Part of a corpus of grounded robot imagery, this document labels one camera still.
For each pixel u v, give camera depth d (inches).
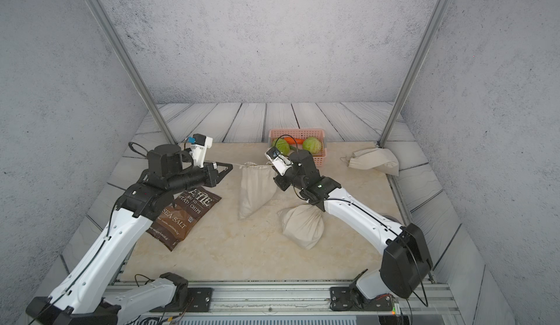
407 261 16.1
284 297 29.3
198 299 28.6
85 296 14.6
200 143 23.2
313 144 43.7
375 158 41.0
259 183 31.3
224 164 25.8
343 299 28.7
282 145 43.7
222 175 25.2
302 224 32.0
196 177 22.5
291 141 45.3
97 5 29.3
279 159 25.9
